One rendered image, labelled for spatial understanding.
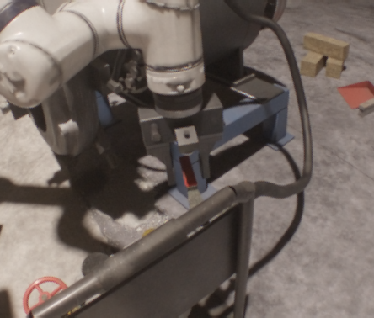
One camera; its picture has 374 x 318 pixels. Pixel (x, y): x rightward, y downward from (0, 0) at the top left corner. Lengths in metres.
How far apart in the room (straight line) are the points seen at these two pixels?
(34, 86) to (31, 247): 0.95
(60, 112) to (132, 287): 0.51
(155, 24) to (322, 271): 0.86
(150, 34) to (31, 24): 0.16
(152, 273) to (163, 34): 0.32
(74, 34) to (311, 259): 0.91
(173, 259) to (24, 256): 0.85
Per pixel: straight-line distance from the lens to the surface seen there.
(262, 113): 1.28
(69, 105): 0.81
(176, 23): 0.43
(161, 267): 0.47
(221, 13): 1.14
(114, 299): 0.46
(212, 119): 0.52
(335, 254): 1.10
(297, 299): 0.99
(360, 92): 2.04
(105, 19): 0.47
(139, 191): 1.27
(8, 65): 0.37
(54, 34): 0.39
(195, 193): 0.57
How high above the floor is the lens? 0.87
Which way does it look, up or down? 39 degrees down
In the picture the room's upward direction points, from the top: 7 degrees counter-clockwise
